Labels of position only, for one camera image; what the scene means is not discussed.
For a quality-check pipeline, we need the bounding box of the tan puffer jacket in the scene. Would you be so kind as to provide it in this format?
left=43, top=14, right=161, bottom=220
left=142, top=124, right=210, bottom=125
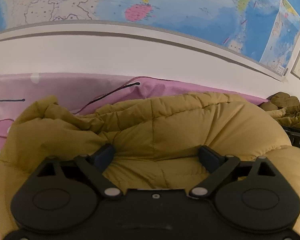
left=0, top=92, right=300, bottom=238

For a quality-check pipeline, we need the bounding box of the pink floral bed sheet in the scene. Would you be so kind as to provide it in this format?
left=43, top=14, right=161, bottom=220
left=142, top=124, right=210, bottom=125
left=0, top=72, right=269, bottom=240

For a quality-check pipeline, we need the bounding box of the black storage box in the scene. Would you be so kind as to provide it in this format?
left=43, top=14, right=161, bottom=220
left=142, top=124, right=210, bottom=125
left=283, top=126, right=300, bottom=148

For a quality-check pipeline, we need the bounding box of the colourful wall map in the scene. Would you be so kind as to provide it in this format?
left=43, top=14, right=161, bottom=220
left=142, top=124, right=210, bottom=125
left=0, top=0, right=300, bottom=80

